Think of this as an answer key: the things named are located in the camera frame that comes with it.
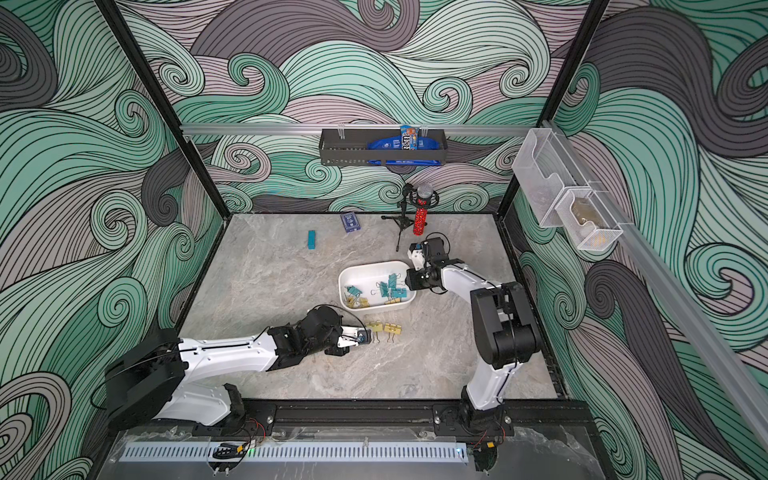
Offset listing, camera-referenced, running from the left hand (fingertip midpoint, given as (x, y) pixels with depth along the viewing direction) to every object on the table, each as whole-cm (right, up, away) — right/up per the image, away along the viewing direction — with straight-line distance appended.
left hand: (355, 319), depth 83 cm
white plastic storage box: (+6, +7, +19) cm, 21 cm away
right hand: (+19, +9, +13) cm, 25 cm away
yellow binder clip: (+6, -3, +3) cm, 7 cm away
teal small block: (-19, +22, +29) cm, 42 cm away
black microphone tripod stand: (+16, +40, +15) cm, 45 cm away
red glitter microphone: (+21, +37, +8) cm, 44 cm away
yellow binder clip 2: (+11, -4, +3) cm, 12 cm away
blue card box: (-5, +30, +34) cm, 45 cm away
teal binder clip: (+12, +6, +15) cm, 20 cm away
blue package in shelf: (+21, +53, +9) cm, 58 cm away
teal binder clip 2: (-1, +6, +11) cm, 13 cm away
